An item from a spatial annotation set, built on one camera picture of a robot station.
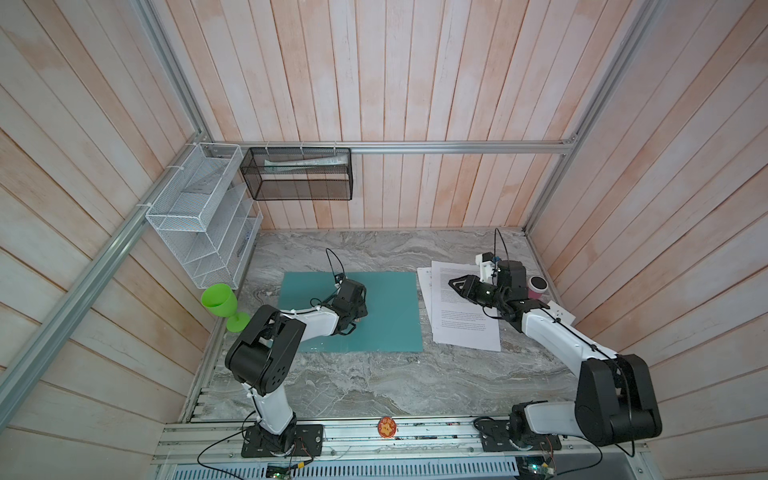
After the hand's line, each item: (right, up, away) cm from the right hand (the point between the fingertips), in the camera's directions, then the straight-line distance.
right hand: (451, 282), depth 87 cm
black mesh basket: (-50, +37, +17) cm, 65 cm away
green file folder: (-17, -14, +7) cm, 23 cm away
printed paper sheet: (+4, -13, +8) cm, 16 cm away
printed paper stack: (-5, -2, +17) cm, 18 cm away
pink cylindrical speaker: (+32, -2, +11) cm, 34 cm away
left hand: (-28, -10, +10) cm, 31 cm away
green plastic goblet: (-66, -5, -6) cm, 66 cm away
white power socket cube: (+36, -11, +6) cm, 38 cm away
